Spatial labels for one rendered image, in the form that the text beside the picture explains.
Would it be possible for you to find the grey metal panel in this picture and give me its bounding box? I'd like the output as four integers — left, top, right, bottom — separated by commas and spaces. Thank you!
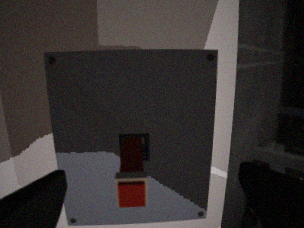
44, 49, 218, 226

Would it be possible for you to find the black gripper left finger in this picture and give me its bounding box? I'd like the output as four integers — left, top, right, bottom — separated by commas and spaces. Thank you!
0, 170, 67, 228

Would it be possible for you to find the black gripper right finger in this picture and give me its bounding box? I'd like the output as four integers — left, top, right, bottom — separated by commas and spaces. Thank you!
238, 161, 304, 228

